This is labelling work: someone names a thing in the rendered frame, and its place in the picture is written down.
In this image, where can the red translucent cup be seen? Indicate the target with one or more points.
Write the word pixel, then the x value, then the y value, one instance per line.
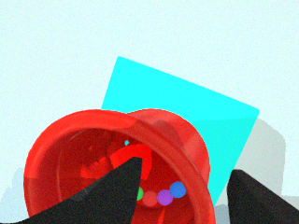
pixel 79 148

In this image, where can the red marble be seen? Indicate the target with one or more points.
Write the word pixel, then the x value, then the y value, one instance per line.
pixel 150 198

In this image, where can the blue marble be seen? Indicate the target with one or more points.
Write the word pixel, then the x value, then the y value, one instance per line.
pixel 177 190

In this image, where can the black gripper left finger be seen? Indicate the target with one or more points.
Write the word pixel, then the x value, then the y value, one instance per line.
pixel 109 200

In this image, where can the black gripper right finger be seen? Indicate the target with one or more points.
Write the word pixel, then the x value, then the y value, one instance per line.
pixel 250 202

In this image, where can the purple marble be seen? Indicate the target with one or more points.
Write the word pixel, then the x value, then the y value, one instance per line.
pixel 165 198

